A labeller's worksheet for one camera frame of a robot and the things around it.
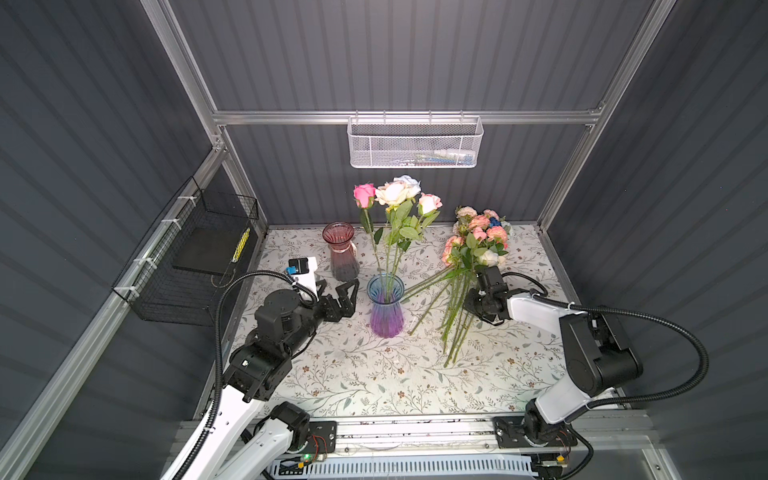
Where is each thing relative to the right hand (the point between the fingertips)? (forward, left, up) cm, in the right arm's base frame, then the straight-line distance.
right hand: (471, 305), depth 96 cm
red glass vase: (+11, +41, +15) cm, 45 cm away
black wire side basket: (+2, +77, +29) cm, 83 cm away
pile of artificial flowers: (+21, -4, +9) cm, 23 cm away
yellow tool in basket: (+3, +65, +28) cm, 71 cm away
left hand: (-11, +36, +31) cm, 48 cm away
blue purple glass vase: (-4, +27, +15) cm, 31 cm away
